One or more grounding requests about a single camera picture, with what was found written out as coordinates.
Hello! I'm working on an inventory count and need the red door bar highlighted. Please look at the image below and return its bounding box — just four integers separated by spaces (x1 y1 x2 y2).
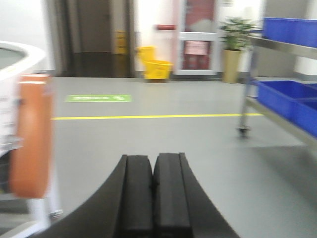
155 23 177 31

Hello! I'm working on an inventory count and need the orange cylinder capacitor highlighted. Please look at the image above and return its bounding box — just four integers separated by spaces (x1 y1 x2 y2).
9 74 54 199

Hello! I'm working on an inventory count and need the yellow mop bucket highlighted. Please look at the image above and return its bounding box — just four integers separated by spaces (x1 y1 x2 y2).
137 46 174 80

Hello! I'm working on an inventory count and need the blue plastic bin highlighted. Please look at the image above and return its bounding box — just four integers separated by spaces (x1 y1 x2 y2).
262 16 317 48
257 80 317 119
289 97 317 138

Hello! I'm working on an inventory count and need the white glazed door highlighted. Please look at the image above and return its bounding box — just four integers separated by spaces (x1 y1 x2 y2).
173 0 221 75

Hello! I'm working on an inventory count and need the yellow floor sign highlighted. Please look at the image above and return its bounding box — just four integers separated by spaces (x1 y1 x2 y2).
114 29 127 55

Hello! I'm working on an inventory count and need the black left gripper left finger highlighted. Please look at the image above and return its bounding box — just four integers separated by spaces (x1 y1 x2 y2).
29 154 154 238

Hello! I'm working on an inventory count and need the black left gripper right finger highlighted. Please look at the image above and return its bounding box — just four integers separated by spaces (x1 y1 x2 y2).
153 152 240 238

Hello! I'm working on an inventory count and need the steel rack on castors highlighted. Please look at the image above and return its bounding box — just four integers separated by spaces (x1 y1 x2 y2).
236 34 317 149

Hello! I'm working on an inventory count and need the potted plant in tall pot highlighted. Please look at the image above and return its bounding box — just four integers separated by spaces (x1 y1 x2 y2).
219 16 260 84

